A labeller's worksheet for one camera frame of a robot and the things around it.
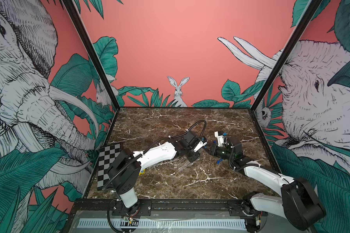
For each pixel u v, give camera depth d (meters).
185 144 0.65
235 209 0.73
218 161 0.90
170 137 0.66
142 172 0.85
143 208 0.75
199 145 0.74
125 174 0.44
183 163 0.88
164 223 0.70
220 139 0.78
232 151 0.65
